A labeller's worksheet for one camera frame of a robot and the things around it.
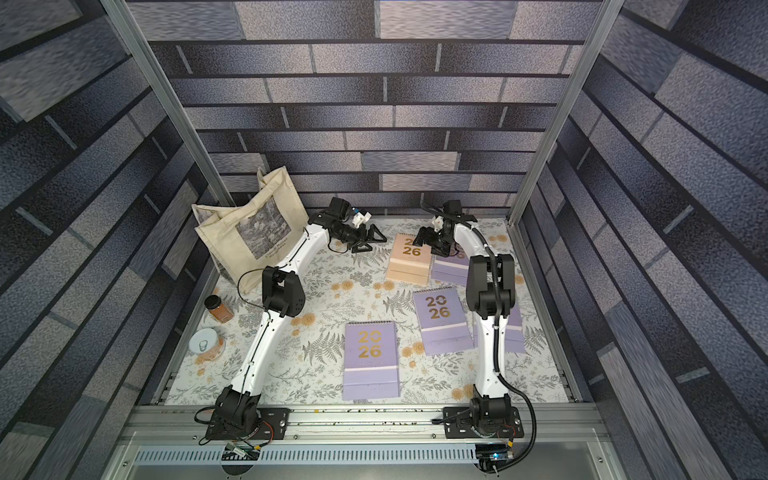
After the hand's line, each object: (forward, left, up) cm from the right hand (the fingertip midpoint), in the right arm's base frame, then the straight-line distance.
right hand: (423, 244), depth 105 cm
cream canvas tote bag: (-9, +57, +13) cm, 59 cm away
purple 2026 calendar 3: (-28, -6, -4) cm, 29 cm away
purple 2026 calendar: (-41, +16, -3) cm, 44 cm away
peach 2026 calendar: (-5, +5, -5) cm, 8 cm away
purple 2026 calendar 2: (-6, -10, -7) cm, 14 cm away
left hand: (-2, +15, +4) cm, 16 cm away
